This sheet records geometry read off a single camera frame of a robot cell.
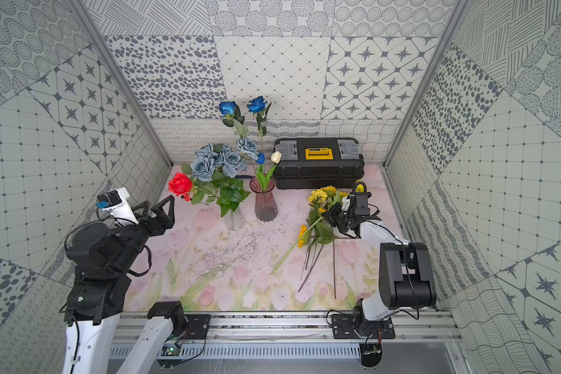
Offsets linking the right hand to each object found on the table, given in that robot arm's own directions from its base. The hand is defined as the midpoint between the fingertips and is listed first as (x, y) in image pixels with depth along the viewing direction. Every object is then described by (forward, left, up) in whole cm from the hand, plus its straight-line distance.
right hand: (322, 215), depth 91 cm
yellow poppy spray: (-8, +7, -3) cm, 11 cm away
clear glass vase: (-1, +36, -2) cm, 36 cm away
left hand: (-15, +45, +30) cm, 56 cm away
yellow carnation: (+10, +1, 0) cm, 10 cm away
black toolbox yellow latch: (+22, +4, +8) cm, 24 cm away
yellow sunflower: (-5, -1, -4) cm, 7 cm away
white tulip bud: (+13, +18, +20) cm, 30 cm away
